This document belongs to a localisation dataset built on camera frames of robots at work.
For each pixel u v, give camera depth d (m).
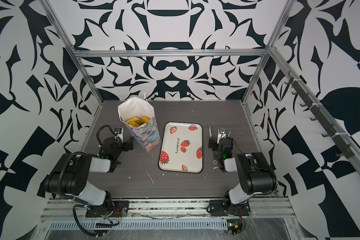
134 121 0.90
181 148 0.95
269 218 0.73
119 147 0.81
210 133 0.97
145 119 0.91
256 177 0.46
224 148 0.73
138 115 0.99
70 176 0.46
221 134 0.81
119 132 0.82
